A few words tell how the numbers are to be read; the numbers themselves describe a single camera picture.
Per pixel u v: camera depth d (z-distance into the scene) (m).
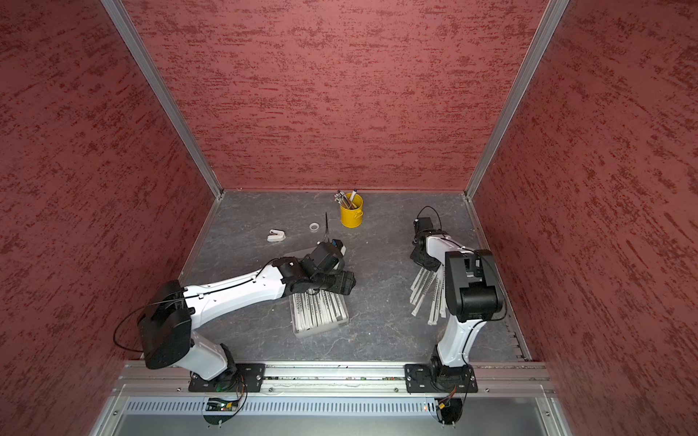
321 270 0.63
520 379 0.76
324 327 0.83
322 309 0.86
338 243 0.76
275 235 1.03
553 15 0.71
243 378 0.74
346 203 0.98
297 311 0.85
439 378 0.67
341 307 0.87
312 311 0.86
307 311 0.86
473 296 0.49
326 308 0.86
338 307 0.87
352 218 1.04
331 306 0.87
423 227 0.81
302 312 0.85
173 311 0.48
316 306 0.87
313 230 1.07
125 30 0.74
